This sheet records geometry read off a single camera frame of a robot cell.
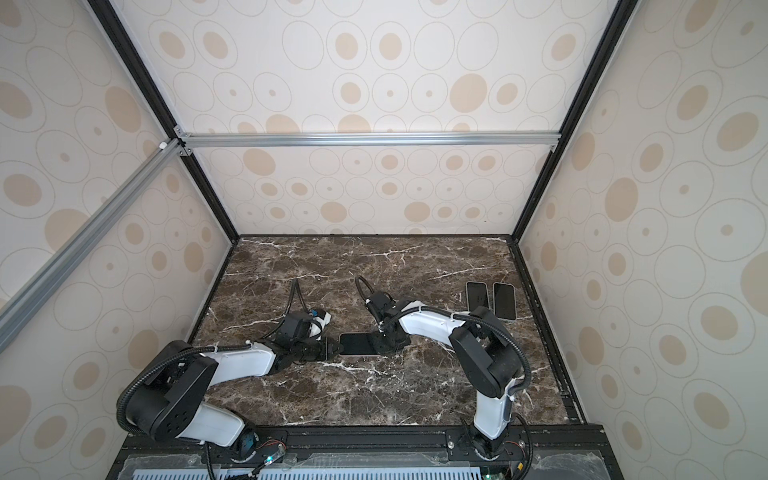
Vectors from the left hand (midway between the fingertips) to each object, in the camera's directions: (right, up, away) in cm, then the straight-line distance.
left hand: (349, 346), depth 88 cm
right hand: (+11, -2, +3) cm, 11 cm away
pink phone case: (+7, +4, -8) cm, 11 cm away
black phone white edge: (+52, +11, +16) cm, 55 cm away
